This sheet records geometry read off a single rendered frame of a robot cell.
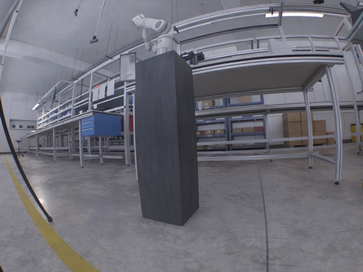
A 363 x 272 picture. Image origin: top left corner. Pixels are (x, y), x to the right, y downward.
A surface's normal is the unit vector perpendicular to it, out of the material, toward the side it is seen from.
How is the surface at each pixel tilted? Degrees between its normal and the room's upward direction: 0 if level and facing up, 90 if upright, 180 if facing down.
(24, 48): 90
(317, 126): 90
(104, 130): 90
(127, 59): 101
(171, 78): 90
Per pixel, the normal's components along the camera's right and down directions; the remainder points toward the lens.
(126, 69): 0.00, 0.16
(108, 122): 0.90, -0.06
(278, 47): -0.40, -0.01
